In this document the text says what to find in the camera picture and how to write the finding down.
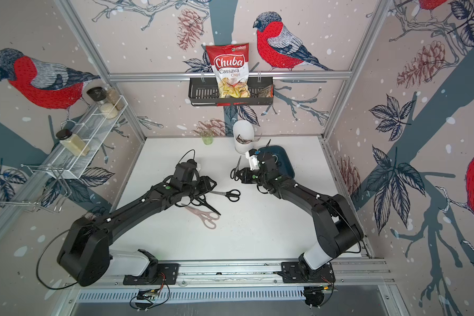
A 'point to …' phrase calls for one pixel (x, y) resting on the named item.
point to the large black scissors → (201, 200)
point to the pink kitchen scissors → (208, 218)
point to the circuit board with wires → (147, 298)
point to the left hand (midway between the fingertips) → (217, 181)
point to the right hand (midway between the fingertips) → (236, 172)
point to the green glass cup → (207, 137)
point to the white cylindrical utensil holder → (243, 133)
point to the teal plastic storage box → (284, 165)
